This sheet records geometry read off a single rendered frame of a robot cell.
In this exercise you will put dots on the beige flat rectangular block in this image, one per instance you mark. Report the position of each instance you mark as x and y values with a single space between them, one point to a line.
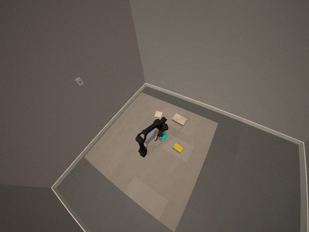
179 119

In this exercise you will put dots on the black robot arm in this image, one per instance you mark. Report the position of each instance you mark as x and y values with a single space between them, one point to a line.
158 123

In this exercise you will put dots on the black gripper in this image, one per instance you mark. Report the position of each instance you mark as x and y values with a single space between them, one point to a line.
160 133

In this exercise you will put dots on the beige flat pad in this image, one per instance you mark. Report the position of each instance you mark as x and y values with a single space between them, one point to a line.
158 114

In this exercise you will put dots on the yellow flat rectangular block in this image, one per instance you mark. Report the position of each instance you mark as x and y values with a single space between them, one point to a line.
178 148

